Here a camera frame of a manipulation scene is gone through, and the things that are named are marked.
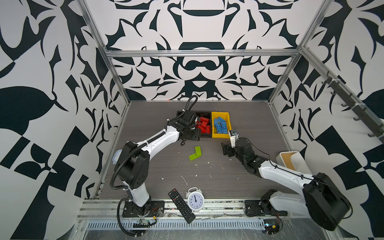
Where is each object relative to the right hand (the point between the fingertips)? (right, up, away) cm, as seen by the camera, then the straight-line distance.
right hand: (229, 140), depth 87 cm
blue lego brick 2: (-5, +9, +18) cm, 21 cm away
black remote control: (-26, -30, -13) cm, 42 cm away
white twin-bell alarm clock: (-19, -27, -11) cm, 35 cm away
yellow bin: (+2, +14, +16) cm, 21 cm away
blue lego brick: (0, +10, +18) cm, 21 cm away
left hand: (-18, +4, +1) cm, 18 cm away
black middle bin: (-11, +15, +21) cm, 28 cm away
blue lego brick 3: (-3, +5, +13) cm, 14 cm away
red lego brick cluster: (-14, +9, +14) cm, 22 cm away
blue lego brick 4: (0, +6, +14) cm, 16 cm away
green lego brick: (-18, -7, +5) cm, 20 cm away
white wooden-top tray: (+35, -11, -2) cm, 37 cm away
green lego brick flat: (-20, -11, +5) cm, 23 cm away
